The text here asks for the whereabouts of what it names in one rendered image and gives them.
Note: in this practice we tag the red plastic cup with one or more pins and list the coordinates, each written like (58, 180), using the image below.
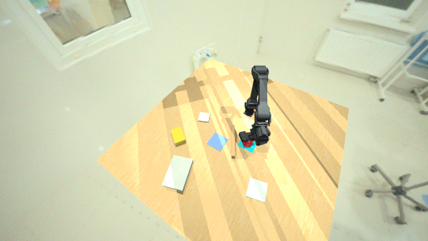
(248, 144)

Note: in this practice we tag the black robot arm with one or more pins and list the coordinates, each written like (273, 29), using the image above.
(262, 113)

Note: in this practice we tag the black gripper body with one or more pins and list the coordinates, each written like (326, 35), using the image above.
(246, 136)

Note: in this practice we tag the yellow rectangular block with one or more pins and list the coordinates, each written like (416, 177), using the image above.
(178, 136)

